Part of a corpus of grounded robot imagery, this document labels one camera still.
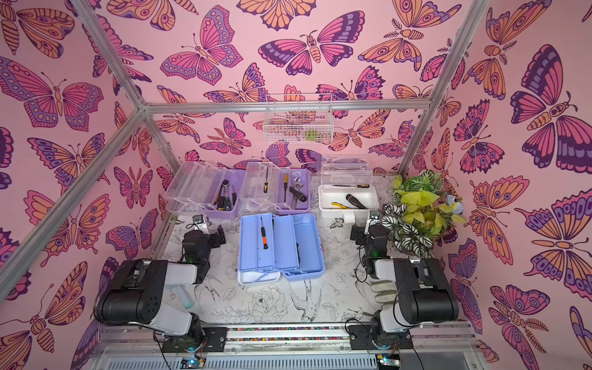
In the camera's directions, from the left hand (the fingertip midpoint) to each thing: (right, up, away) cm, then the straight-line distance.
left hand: (211, 225), depth 94 cm
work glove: (+68, -22, -12) cm, 72 cm away
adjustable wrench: (+35, +18, +22) cm, 45 cm away
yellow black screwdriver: (+63, +17, +12) cm, 66 cm away
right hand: (+65, +1, -1) cm, 65 cm away
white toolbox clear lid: (+60, +22, +25) cm, 68 cm away
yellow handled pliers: (+54, +8, +15) cm, 56 cm away
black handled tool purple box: (+35, +12, +16) cm, 41 cm away
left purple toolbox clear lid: (-12, +17, +9) cm, 22 cm away
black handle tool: (+62, +9, +15) cm, 65 cm away
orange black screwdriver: (+24, -6, -11) cm, 27 cm away
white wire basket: (+36, +44, +12) cm, 58 cm away
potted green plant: (+76, +7, -18) cm, 79 cm away
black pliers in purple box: (0, +9, +15) cm, 18 cm away
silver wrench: (+53, +25, +16) cm, 61 cm away
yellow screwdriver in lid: (+21, +18, +9) cm, 29 cm away
